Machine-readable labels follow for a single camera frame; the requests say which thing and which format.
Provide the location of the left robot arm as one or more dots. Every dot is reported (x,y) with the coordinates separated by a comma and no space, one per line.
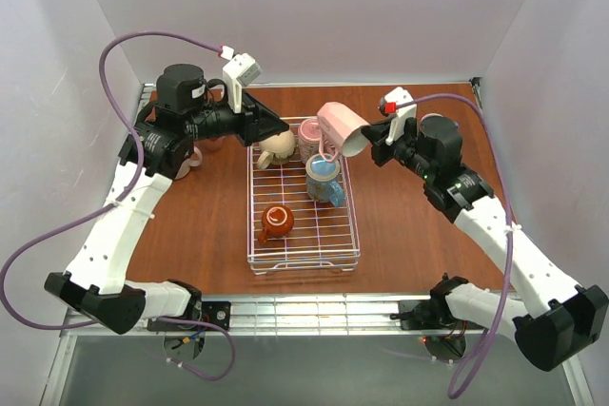
(187,109)

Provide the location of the pearlescent pink mug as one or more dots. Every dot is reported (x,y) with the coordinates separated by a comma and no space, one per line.
(194,160)

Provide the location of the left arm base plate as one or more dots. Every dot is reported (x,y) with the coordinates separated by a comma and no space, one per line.
(215,312)

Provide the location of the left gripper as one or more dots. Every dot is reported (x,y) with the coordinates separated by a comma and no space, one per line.
(249,120)

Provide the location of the pink faceted mug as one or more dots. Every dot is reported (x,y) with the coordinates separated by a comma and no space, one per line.
(341,131)

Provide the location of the beige round mug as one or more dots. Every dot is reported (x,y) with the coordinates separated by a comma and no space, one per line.
(277,149)

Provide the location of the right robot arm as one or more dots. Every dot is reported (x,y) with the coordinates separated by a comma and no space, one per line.
(555,317)

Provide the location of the blue mug white interior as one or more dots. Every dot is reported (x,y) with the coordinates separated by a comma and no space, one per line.
(438,121)

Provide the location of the blue butterfly mug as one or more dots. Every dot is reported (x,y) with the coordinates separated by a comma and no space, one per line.
(323,181)

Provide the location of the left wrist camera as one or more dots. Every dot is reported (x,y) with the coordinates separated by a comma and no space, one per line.
(240,70)

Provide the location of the white wire dish rack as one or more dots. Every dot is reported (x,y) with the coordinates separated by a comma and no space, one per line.
(323,237)

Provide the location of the pink ghost pattern mug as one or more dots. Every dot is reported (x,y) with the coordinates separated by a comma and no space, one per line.
(309,135)

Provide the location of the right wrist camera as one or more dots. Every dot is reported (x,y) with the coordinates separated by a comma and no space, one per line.
(399,106)

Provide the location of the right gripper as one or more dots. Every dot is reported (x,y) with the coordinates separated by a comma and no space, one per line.
(381,141)

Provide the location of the orange brown mug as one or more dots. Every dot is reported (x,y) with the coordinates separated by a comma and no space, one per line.
(277,221)

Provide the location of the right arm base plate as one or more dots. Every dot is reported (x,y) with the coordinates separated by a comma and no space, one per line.
(424,315)

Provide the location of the aluminium front rail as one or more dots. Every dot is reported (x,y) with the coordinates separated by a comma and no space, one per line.
(307,315)

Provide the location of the pink floral mug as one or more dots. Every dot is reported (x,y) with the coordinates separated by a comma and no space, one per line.
(214,144)

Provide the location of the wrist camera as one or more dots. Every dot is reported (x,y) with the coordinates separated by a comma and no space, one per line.
(399,106)
(240,70)

